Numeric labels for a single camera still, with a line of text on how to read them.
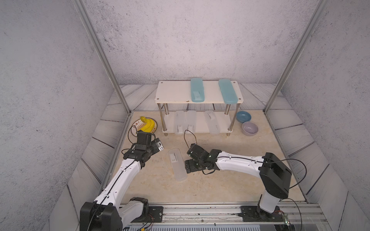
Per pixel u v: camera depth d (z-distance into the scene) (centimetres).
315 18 74
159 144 77
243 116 115
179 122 105
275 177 45
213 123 105
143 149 62
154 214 73
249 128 105
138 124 112
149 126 104
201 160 65
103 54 87
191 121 108
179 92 84
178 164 91
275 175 45
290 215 74
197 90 83
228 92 83
